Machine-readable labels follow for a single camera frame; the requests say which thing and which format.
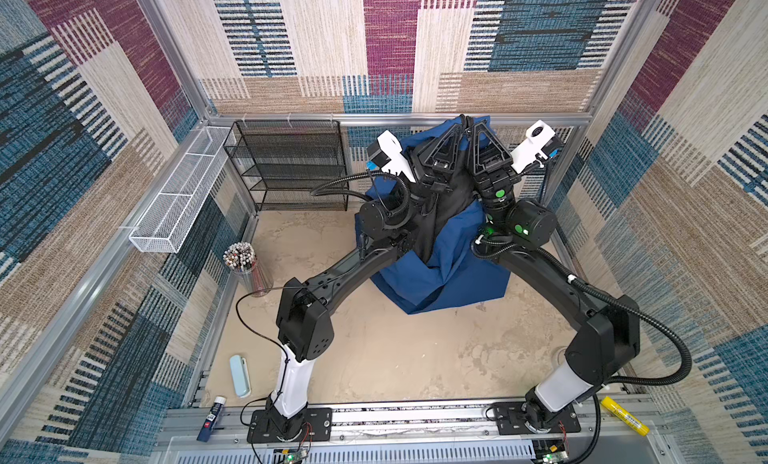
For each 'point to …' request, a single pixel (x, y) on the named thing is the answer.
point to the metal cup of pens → (242, 258)
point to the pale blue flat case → (240, 375)
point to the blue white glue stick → (211, 418)
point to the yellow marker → (620, 412)
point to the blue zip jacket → (441, 271)
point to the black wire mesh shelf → (283, 162)
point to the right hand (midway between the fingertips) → (467, 129)
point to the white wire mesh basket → (174, 210)
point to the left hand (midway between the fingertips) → (464, 126)
